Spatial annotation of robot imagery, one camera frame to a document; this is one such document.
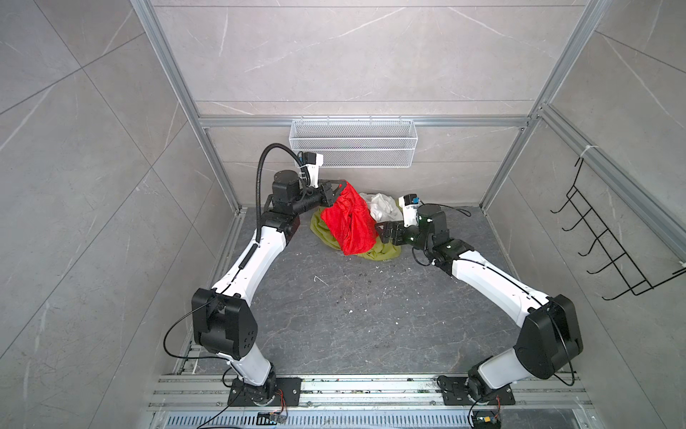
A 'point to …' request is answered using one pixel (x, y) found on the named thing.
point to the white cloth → (383, 208)
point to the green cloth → (381, 251)
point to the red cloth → (349, 217)
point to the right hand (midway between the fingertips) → (385, 222)
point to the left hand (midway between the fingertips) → (345, 177)
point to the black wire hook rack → (625, 265)
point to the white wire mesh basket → (356, 142)
